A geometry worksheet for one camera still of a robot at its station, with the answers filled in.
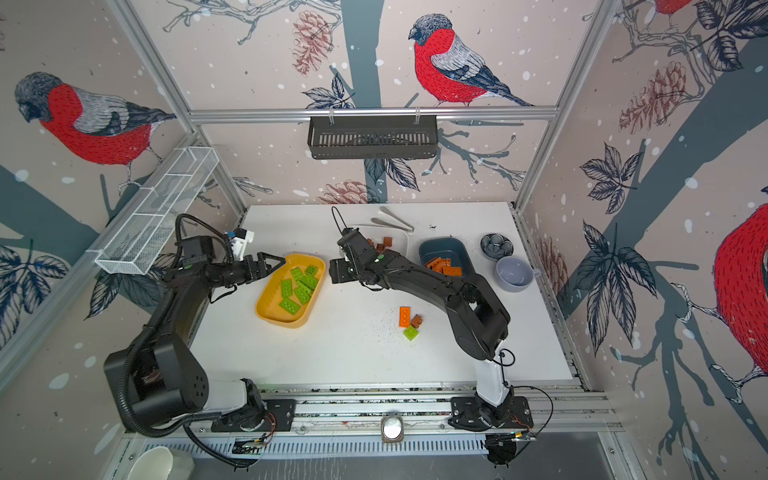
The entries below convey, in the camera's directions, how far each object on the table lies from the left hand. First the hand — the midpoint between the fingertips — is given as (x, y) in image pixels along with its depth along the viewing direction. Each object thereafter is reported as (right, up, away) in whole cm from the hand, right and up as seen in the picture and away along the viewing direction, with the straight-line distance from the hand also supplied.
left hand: (273, 263), depth 81 cm
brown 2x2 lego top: (+32, +5, +26) cm, 41 cm away
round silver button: (+33, -34, -18) cm, 51 cm away
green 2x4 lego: (-2, -10, +17) cm, 20 cm away
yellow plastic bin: (-6, -12, +13) cm, 19 cm away
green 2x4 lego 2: (0, -6, +21) cm, 22 cm away
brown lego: (+40, -18, +7) cm, 45 cm away
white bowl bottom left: (-18, -41, -18) cm, 48 cm away
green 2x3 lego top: (+4, -11, +14) cm, 19 cm away
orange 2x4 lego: (+50, -2, +20) cm, 54 cm away
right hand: (+17, -4, +7) cm, 19 cm away
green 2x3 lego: (+5, -8, +17) cm, 19 cm away
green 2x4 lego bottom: (0, -15, +12) cm, 19 cm away
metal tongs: (+39, +11, +34) cm, 53 cm away
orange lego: (+37, -18, +9) cm, 42 cm away
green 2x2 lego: (+5, -4, +20) cm, 21 cm away
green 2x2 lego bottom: (+38, -21, +5) cm, 44 cm away
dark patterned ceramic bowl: (+71, +3, +25) cm, 76 cm away
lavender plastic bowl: (+73, -5, +13) cm, 74 cm away
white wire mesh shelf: (-30, +14, -3) cm, 34 cm away
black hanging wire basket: (+26, +43, +25) cm, 56 cm away
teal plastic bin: (+53, +3, +23) cm, 58 cm away
